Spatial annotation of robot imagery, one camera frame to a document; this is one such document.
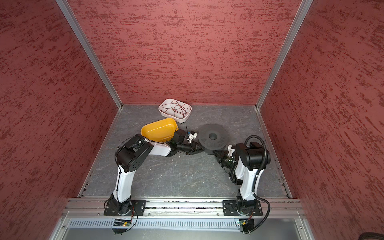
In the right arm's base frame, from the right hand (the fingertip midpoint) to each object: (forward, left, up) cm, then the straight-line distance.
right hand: (211, 153), depth 92 cm
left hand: (0, +4, +2) cm, 5 cm away
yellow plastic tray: (+20, +35, -2) cm, 40 cm away
